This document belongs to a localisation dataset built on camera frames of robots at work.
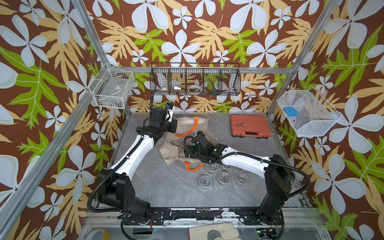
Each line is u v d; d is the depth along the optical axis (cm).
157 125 62
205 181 81
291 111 86
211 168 86
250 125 107
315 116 77
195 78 96
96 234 70
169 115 67
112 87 86
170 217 75
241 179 82
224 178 82
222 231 70
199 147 65
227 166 58
